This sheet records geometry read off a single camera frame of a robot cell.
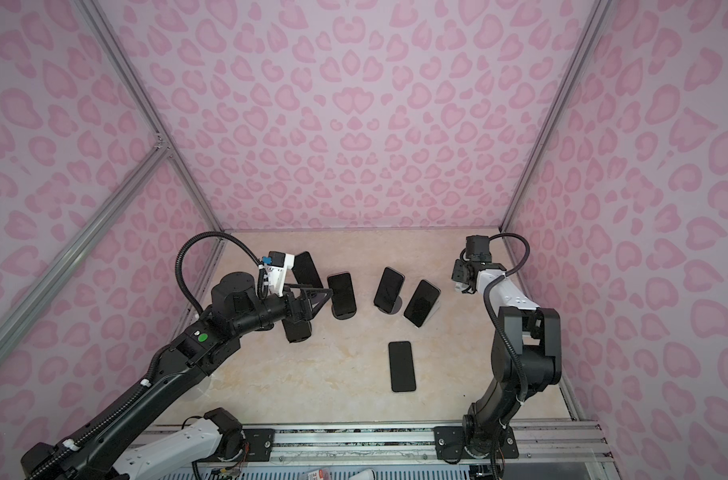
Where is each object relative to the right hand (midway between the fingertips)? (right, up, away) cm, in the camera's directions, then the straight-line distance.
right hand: (471, 268), depth 94 cm
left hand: (-42, -3, -28) cm, 50 cm away
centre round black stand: (-40, -15, 0) cm, 42 cm away
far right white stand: (-13, -14, -4) cm, 20 cm away
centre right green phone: (-26, -7, 0) cm, 27 cm away
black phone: (-16, -10, -4) cm, 20 cm away
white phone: (-23, -27, -8) cm, 37 cm away
